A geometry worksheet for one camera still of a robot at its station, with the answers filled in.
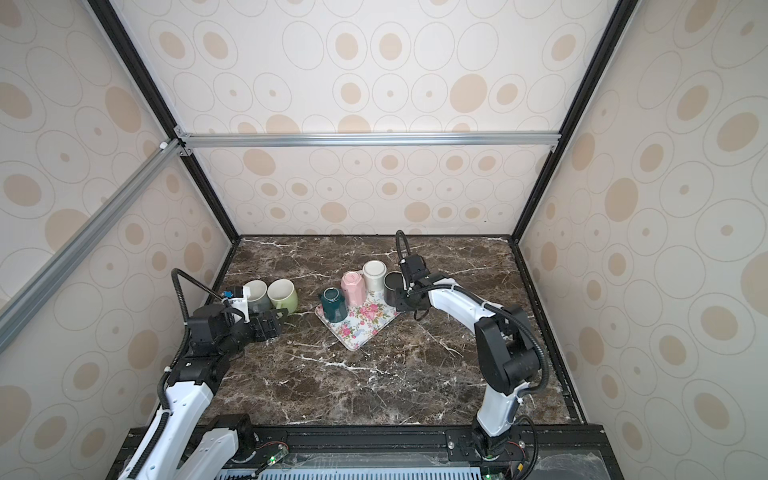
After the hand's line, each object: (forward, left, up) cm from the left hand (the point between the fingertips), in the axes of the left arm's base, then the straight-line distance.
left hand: (279, 308), depth 78 cm
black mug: (+16, -30, -10) cm, 35 cm away
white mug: (+20, -24, -12) cm, 33 cm away
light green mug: (+10, +4, -10) cm, 15 cm away
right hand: (+10, -33, -12) cm, 37 cm away
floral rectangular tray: (+6, -20, -19) cm, 28 cm away
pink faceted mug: (+12, -18, -9) cm, 23 cm away
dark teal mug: (+6, -12, -10) cm, 17 cm away
